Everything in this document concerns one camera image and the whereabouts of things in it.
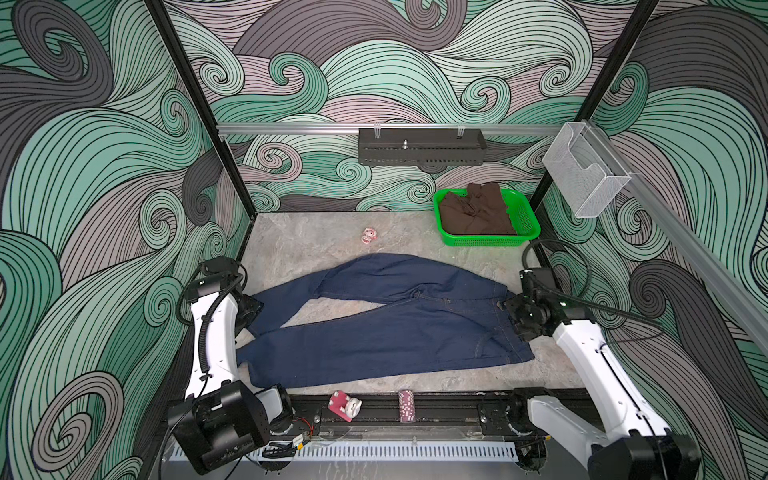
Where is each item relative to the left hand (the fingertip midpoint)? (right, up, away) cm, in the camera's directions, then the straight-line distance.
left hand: (245, 321), depth 76 cm
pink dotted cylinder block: (+42, -21, -4) cm, 47 cm away
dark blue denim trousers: (+34, -4, +17) cm, 38 cm away
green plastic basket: (+91, +31, +38) cm, 103 cm away
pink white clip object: (+27, -19, -6) cm, 34 cm away
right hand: (+70, +1, +4) cm, 70 cm away
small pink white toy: (+31, +23, +34) cm, 52 cm away
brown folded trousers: (+75, +32, +36) cm, 89 cm away
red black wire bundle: (+11, -31, -4) cm, 33 cm away
